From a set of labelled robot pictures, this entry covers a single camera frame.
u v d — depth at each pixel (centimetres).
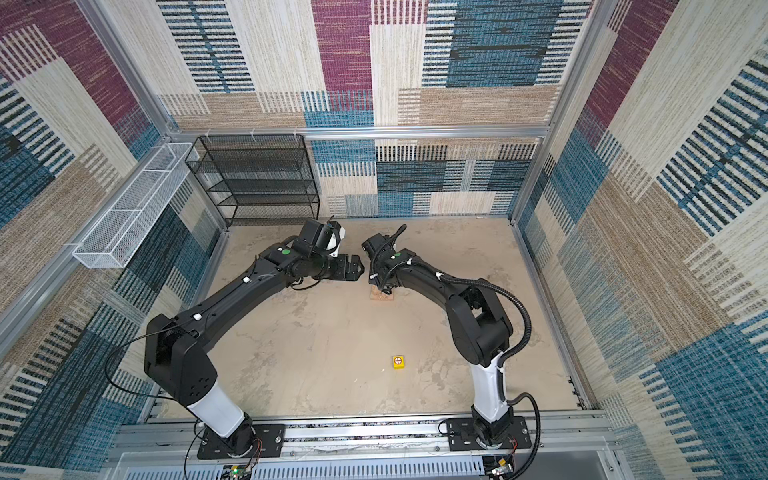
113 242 71
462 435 73
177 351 43
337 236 66
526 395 70
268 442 74
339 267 74
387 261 70
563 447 74
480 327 51
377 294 94
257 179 111
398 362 85
